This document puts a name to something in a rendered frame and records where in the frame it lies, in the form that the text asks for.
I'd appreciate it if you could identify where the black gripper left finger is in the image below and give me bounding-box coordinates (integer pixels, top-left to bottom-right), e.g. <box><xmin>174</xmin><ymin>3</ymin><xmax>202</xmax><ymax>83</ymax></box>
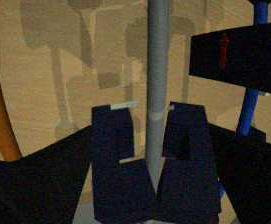
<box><xmin>0</xmin><ymin>125</ymin><xmax>92</xmax><ymax>224</ymax></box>

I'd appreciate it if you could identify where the pale cream flat block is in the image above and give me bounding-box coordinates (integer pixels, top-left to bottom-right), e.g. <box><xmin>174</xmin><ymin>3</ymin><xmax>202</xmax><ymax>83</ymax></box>
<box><xmin>259</xmin><ymin>91</ymin><xmax>269</xmax><ymax>97</ymax></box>

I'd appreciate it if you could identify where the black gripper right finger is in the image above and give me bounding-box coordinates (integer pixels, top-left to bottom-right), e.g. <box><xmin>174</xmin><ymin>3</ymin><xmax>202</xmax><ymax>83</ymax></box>
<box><xmin>208</xmin><ymin>123</ymin><xmax>271</xmax><ymax>224</ymax></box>

